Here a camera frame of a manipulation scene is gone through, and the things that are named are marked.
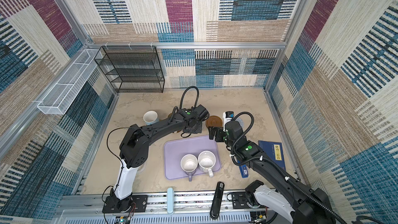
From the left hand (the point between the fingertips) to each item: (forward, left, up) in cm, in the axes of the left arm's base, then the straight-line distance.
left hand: (197, 129), depth 92 cm
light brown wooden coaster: (+8, -10, -4) cm, 14 cm away
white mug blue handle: (+8, +29, +1) cm, 30 cm away
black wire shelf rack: (+41, +45, +13) cm, 63 cm away
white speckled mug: (-17, -5, -5) cm, 19 cm away
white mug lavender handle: (-18, +5, -5) cm, 19 cm away
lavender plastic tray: (-10, +13, -7) cm, 18 cm away
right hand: (-6, -11, +9) cm, 16 cm away
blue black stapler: (-23, -23, -3) cm, 33 cm away
